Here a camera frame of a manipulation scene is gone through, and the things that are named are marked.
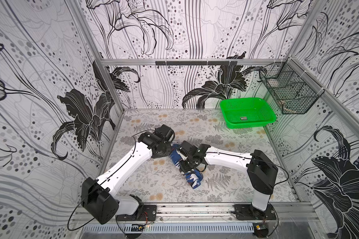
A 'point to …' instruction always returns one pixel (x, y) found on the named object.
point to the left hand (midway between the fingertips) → (166, 155)
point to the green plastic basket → (239, 113)
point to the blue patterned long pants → (194, 177)
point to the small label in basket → (244, 118)
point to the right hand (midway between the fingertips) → (183, 167)
